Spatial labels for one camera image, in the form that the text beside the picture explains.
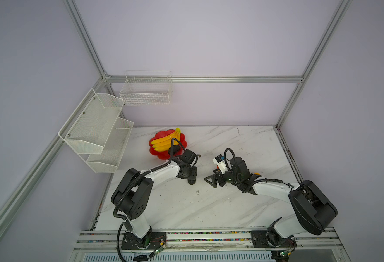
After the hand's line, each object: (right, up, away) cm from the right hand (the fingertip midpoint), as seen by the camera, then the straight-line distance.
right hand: (209, 174), depth 85 cm
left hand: (-10, -2, +5) cm, 11 cm away
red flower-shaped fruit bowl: (-28, +9, +18) cm, 34 cm away
